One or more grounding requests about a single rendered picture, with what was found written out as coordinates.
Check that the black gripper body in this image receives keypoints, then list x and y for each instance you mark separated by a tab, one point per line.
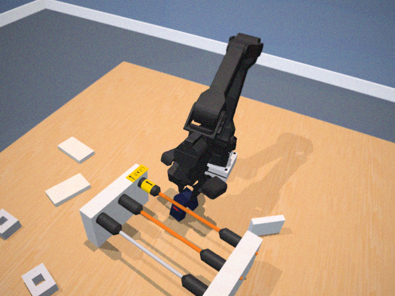
212	187

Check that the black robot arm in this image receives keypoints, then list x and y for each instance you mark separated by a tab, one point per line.
214	110

